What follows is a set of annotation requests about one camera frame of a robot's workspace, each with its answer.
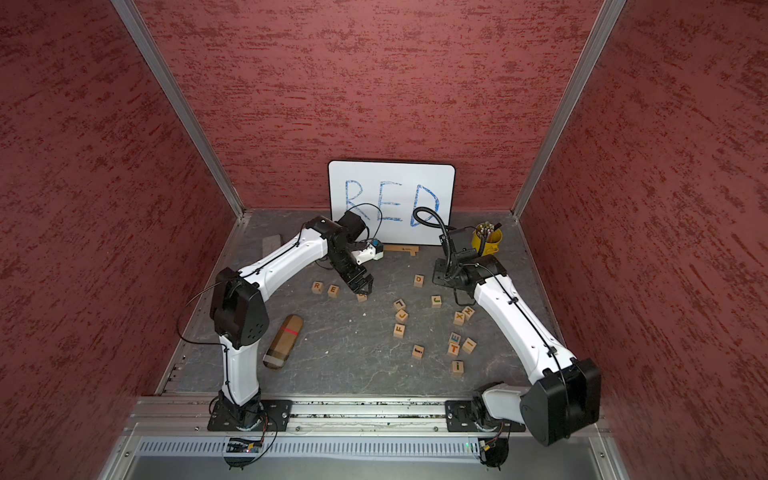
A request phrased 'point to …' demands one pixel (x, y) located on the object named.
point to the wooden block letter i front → (458, 366)
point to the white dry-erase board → (405, 203)
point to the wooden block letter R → (317, 287)
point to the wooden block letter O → (418, 281)
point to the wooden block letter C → (401, 316)
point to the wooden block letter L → (399, 304)
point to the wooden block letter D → (362, 298)
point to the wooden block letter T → (453, 349)
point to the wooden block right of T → (469, 345)
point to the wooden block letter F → (399, 330)
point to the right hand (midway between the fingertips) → (443, 280)
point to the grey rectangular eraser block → (270, 243)
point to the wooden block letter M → (468, 312)
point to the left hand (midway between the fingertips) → (356, 286)
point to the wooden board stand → (413, 249)
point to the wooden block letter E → (333, 291)
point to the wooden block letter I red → (418, 352)
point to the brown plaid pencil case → (283, 342)
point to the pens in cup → (485, 231)
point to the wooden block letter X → (458, 318)
